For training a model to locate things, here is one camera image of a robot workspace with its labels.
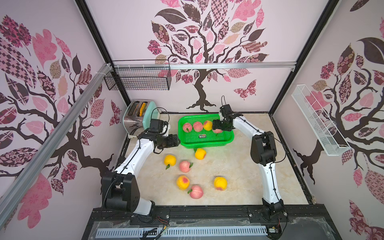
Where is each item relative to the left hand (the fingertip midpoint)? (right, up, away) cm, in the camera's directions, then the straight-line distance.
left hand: (173, 145), depth 85 cm
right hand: (+29, +10, +18) cm, 35 cm away
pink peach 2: (+7, -12, 0) cm, 14 cm away
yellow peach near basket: (+16, -6, +7) cm, 18 cm away
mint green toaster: (-26, +18, +11) cm, 33 cm away
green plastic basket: (+19, +2, +19) cm, 27 cm away
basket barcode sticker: (+18, +4, +21) cm, 28 cm away
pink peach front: (+13, -23, -9) cm, 28 cm away
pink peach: (+7, +10, +19) cm, 22 cm away
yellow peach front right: (+27, -20, -6) cm, 34 cm away
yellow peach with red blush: (+22, +12, +19) cm, 32 cm away
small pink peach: (+29, +8, +15) cm, 33 cm away
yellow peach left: (-3, -10, +4) cm, 11 cm away
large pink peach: (+15, +11, +19) cm, 26 cm away
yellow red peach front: (+6, -20, -6) cm, 22 cm away
